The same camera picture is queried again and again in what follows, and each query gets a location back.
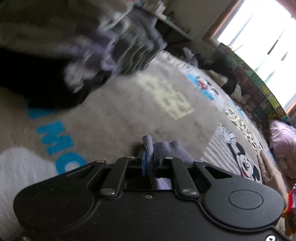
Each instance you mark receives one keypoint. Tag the lavender purple sweater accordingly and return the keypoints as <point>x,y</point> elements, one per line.
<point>161,152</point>

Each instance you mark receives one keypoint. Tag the Mickey Mouse plush blanket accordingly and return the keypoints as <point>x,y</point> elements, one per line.
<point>161,102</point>

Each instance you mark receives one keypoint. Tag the black clothes pile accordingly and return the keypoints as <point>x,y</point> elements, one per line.
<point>217,63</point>

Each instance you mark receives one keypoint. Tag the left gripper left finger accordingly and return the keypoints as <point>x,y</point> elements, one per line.
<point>62,202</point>

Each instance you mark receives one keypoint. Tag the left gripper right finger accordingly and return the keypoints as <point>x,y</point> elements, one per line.
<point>230,200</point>

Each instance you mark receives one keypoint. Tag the cream beige garment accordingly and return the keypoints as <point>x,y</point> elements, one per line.
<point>98,39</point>

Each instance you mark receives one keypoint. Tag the colourful alphabet bumper mat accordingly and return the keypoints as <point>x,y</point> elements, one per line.
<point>259,102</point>

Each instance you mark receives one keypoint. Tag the folded beige garment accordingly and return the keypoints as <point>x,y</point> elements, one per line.
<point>271,175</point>

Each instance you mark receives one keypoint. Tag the lavender pillow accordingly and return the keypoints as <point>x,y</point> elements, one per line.
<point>282,143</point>

